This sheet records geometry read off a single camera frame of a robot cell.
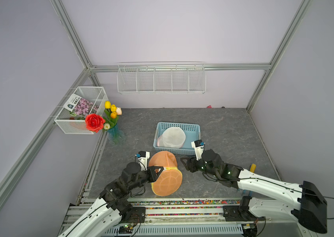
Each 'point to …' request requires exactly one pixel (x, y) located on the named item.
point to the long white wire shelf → (161, 78)
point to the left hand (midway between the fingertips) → (163, 170)
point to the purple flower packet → (80, 106)
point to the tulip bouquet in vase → (115, 135)
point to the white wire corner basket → (67, 122)
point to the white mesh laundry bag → (173, 137)
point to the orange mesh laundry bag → (170, 180)
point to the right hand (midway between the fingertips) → (183, 158)
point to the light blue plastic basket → (192, 132)
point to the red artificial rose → (94, 122)
